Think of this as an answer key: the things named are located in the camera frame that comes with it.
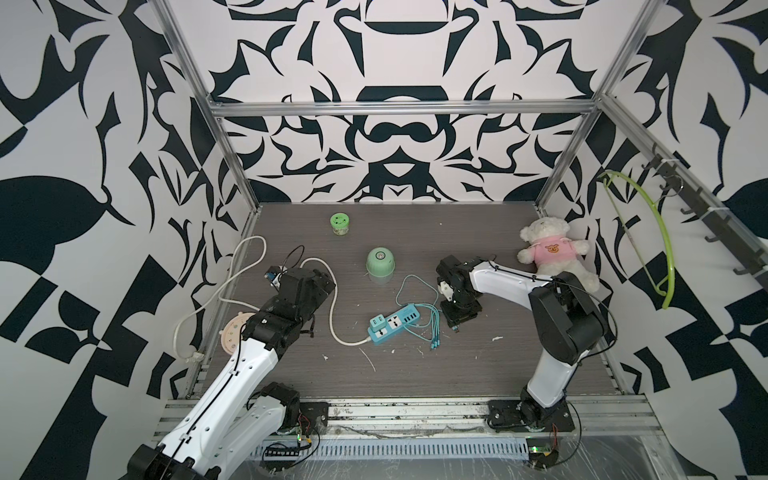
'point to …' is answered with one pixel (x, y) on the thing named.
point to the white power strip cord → (256, 267)
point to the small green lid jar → (340, 223)
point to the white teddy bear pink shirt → (552, 252)
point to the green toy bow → (671, 279)
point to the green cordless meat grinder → (380, 265)
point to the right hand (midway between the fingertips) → (453, 316)
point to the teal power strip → (394, 322)
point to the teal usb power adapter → (377, 323)
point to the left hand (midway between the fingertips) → (319, 279)
